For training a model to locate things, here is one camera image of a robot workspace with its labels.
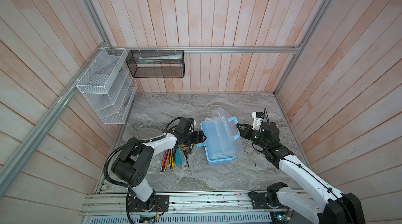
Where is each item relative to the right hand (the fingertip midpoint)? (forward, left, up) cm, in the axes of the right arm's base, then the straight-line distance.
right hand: (237, 124), depth 80 cm
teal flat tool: (-13, +31, -18) cm, 38 cm away
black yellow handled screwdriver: (-7, +25, -17) cm, 31 cm away
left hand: (-3, +19, -14) cm, 24 cm away
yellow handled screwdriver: (-7, +29, -16) cm, 34 cm away
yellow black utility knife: (-12, +35, -17) cm, 40 cm away
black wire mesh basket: (+44, +50, +7) cm, 67 cm away
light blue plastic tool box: (-6, +9, 0) cm, 11 cm away
